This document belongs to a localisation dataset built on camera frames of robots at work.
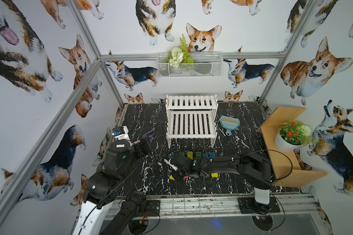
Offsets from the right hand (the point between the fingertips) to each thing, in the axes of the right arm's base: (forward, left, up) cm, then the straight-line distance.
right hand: (174, 167), depth 85 cm
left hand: (+3, +12, +29) cm, 32 cm away
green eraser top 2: (+8, -4, -1) cm, 9 cm away
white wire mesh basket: (+53, -20, +33) cm, 65 cm away
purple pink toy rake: (+23, +19, -3) cm, 30 cm away
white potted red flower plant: (+9, -62, +17) cm, 65 cm away
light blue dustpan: (+23, -36, -1) cm, 43 cm away
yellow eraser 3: (-4, -23, -2) cm, 23 cm away
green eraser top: (+8, -14, -1) cm, 17 cm away
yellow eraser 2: (-8, 0, +6) cm, 10 cm away
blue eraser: (+9, -23, -3) cm, 25 cm away
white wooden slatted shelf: (+31, -11, +8) cm, 33 cm away
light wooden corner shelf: (-1, -60, +2) cm, 60 cm away
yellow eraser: (+8, -9, -2) cm, 12 cm away
